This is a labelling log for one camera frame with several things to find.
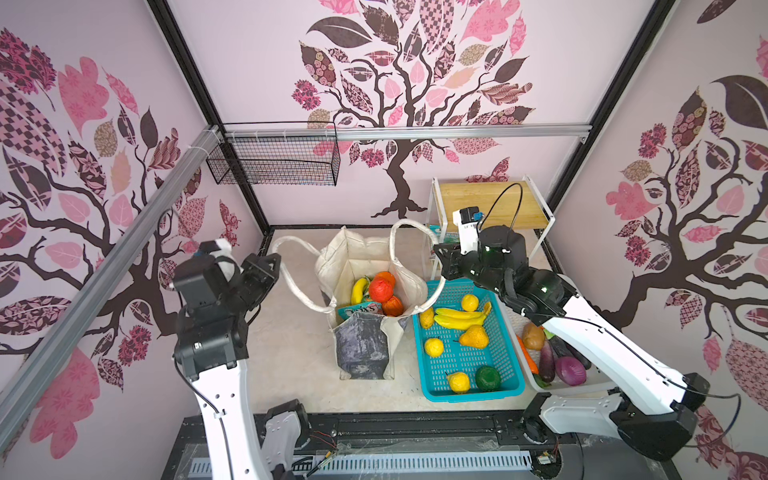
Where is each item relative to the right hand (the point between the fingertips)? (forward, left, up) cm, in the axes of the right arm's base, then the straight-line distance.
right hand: (437, 243), depth 66 cm
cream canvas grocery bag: (-16, +17, -22) cm, 32 cm away
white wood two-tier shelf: (+18, -24, -5) cm, 31 cm away
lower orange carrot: (-13, -29, -35) cm, 48 cm away
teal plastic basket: (-10, -11, -36) cm, 39 cm away
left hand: (-5, +33, +1) cm, 34 cm away
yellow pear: (-9, -14, -32) cm, 36 cm away
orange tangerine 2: (-1, +10, -27) cm, 29 cm away
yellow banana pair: (-2, -11, -34) cm, 36 cm away
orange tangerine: (+8, +12, -24) cm, 28 cm away
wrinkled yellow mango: (-3, 0, -32) cm, 32 cm away
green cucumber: (-21, -29, -34) cm, 50 cm away
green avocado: (-20, -15, -32) cm, 40 cm away
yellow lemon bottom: (-21, -7, -32) cm, 39 cm away
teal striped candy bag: (-2, +16, -26) cm, 31 cm away
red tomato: (+2, +14, -22) cm, 26 cm away
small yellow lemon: (-12, -1, -32) cm, 34 cm away
